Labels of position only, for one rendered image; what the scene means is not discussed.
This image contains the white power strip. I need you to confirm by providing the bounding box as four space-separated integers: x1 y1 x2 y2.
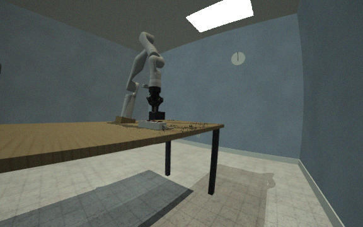
138 120 174 130

